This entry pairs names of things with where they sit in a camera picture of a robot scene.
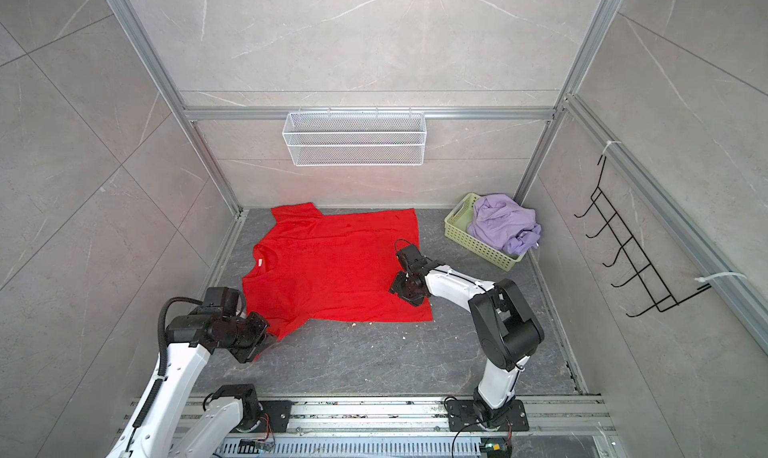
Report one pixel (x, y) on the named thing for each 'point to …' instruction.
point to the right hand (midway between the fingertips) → (395, 290)
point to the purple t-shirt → (500, 222)
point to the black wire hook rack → (659, 292)
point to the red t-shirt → (309, 267)
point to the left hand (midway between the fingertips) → (278, 328)
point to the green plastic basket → (455, 228)
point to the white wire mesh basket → (354, 139)
